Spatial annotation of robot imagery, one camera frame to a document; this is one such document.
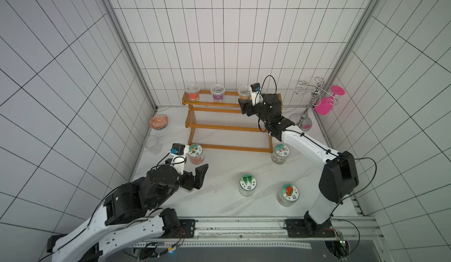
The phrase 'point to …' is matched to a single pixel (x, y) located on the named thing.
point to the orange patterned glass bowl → (158, 122)
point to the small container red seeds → (193, 90)
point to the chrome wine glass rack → (303, 120)
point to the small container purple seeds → (218, 92)
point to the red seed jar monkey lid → (195, 151)
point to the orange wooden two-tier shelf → (215, 121)
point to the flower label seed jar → (280, 153)
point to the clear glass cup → (151, 143)
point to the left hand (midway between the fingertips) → (193, 167)
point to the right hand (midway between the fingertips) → (240, 96)
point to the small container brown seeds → (244, 93)
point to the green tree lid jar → (248, 183)
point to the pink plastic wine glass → (323, 106)
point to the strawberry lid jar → (288, 195)
